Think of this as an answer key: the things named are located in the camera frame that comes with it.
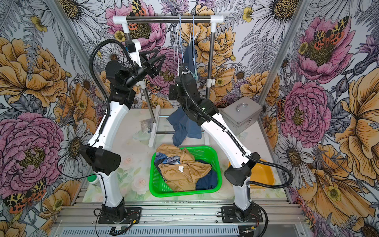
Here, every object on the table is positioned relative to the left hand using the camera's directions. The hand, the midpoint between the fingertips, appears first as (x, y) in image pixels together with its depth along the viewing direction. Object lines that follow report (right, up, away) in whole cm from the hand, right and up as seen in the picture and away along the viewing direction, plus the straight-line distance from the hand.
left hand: (162, 56), depth 63 cm
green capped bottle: (-38, -57, +13) cm, 70 cm away
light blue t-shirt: (+5, -32, +39) cm, 51 cm away
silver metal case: (+45, -23, +36) cm, 62 cm away
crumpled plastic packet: (-22, -30, +45) cm, 58 cm away
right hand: (+4, -12, +4) cm, 13 cm away
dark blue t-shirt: (+21, -59, +14) cm, 64 cm away
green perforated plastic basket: (-7, -64, +18) cm, 66 cm away
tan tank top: (+7, -56, +13) cm, 58 cm away
